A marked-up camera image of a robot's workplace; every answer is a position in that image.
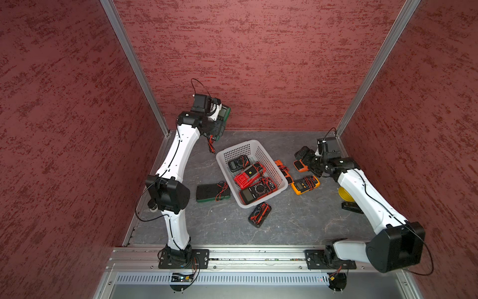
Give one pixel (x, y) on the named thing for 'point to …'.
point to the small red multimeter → (249, 175)
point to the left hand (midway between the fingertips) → (214, 128)
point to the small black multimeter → (239, 163)
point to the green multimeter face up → (223, 115)
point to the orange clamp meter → (285, 170)
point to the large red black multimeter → (256, 190)
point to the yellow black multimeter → (302, 185)
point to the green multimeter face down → (209, 192)
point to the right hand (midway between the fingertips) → (299, 162)
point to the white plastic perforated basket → (254, 151)
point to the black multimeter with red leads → (259, 213)
